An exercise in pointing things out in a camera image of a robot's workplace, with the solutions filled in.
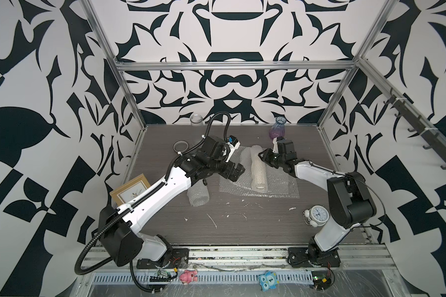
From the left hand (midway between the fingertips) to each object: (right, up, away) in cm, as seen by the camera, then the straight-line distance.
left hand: (233, 160), depth 76 cm
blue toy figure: (+12, -43, -7) cm, 45 cm away
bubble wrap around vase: (+24, -13, +18) cm, 33 cm away
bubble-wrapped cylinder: (+13, -8, +16) cm, 22 cm away
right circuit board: (+33, -45, -4) cm, 56 cm away
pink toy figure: (-17, -42, -7) cm, 45 cm away
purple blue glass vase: (+27, +15, +32) cm, 45 cm away
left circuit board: (-28, -45, -3) cm, 53 cm away
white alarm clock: (+36, -24, +5) cm, 44 cm away
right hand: (+14, +3, +19) cm, 24 cm away
